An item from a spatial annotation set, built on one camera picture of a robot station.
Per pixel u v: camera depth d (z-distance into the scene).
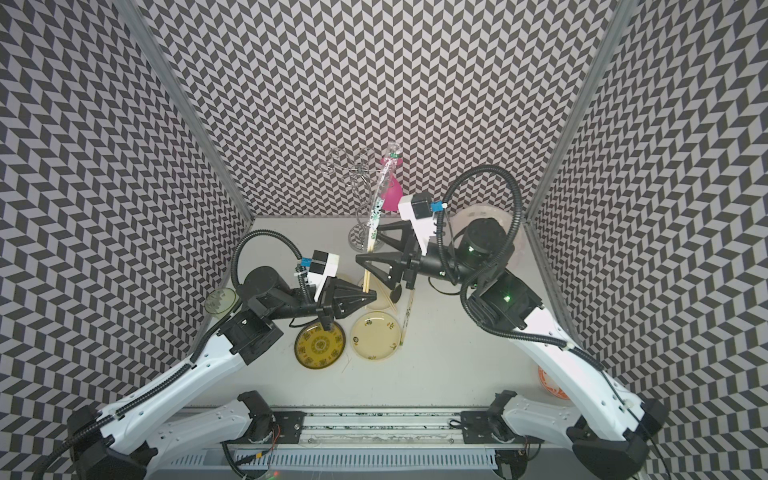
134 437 0.40
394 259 0.43
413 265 0.43
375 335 0.87
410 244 0.45
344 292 0.55
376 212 0.45
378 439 0.72
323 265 0.49
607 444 0.37
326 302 0.52
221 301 0.96
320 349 0.85
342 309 0.55
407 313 0.93
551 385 0.78
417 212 0.42
